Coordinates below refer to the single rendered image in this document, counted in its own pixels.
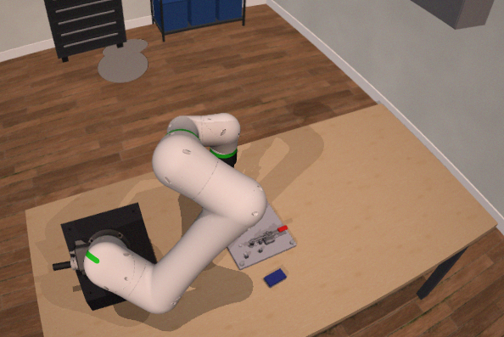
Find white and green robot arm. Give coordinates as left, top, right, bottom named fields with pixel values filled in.
left=53, top=113, right=266, bottom=314

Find toggle clamp with red handle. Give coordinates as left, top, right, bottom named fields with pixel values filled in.
left=249, top=225, right=288, bottom=245

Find blue rectangular block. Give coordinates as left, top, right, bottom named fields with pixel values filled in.
left=264, top=268, right=287, bottom=288

